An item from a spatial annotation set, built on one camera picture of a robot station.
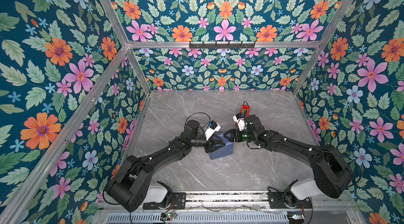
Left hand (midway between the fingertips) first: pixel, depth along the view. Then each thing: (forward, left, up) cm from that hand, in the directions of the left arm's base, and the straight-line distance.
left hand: (224, 140), depth 76 cm
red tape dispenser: (+25, -17, -10) cm, 32 cm away
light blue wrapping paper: (-3, -1, -4) cm, 6 cm away
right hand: (+7, -3, -6) cm, 9 cm away
